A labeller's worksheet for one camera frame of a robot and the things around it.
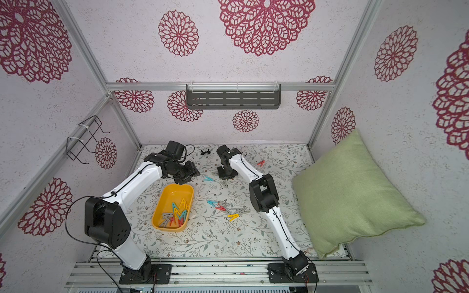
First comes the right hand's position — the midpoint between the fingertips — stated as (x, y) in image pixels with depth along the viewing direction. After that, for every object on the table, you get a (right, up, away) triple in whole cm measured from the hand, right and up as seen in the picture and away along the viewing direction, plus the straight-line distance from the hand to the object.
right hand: (223, 175), depth 104 cm
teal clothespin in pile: (-5, -14, -9) cm, 18 cm away
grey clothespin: (-26, -19, -16) cm, 36 cm away
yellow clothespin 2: (+6, -20, -14) cm, 25 cm away
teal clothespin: (-8, -2, 0) cm, 9 cm away
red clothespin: (+23, +7, +7) cm, 25 cm away
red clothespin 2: (-20, -21, -16) cm, 33 cm away
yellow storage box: (-24, -16, -12) cm, 31 cm away
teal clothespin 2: (-18, -18, -16) cm, 30 cm away
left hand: (-11, +1, -18) cm, 21 cm away
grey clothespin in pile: (+8, -17, -12) cm, 23 cm away
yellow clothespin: (-19, -13, -11) cm, 26 cm away
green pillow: (+49, -5, -36) cm, 61 cm away
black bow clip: (-10, +14, +13) cm, 21 cm away
